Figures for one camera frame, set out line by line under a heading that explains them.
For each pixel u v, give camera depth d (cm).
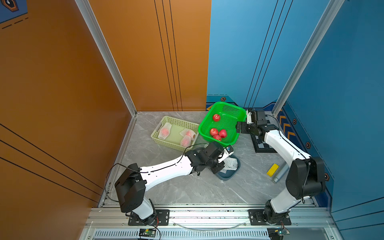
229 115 116
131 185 42
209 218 75
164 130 102
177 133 106
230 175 82
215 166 67
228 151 67
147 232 72
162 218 74
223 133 102
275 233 71
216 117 112
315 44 81
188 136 99
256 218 72
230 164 74
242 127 82
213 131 102
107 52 85
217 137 98
